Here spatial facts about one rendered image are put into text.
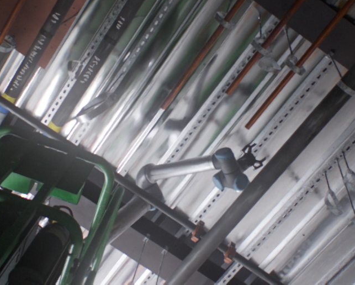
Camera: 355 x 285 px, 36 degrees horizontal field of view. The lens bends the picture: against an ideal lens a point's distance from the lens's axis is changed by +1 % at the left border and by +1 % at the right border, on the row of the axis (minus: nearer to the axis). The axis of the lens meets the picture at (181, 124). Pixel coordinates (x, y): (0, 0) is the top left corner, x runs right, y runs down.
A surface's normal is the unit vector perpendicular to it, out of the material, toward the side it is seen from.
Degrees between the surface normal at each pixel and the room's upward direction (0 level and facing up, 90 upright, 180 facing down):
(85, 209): 180
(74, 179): 90
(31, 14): 180
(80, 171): 90
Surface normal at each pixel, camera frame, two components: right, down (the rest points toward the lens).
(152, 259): -0.12, 0.37
